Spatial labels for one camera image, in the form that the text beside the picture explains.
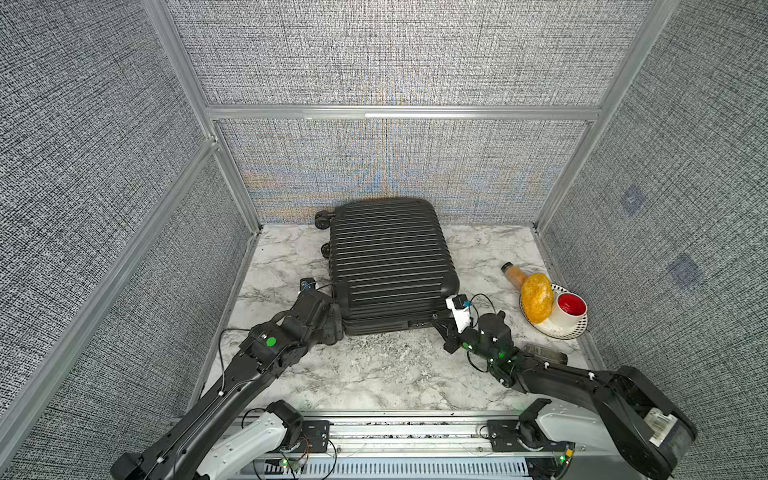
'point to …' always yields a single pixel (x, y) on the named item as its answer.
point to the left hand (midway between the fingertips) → (331, 318)
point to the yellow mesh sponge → (537, 297)
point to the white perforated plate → (550, 329)
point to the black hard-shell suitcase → (391, 261)
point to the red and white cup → (568, 310)
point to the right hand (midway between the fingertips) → (432, 314)
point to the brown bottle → (514, 274)
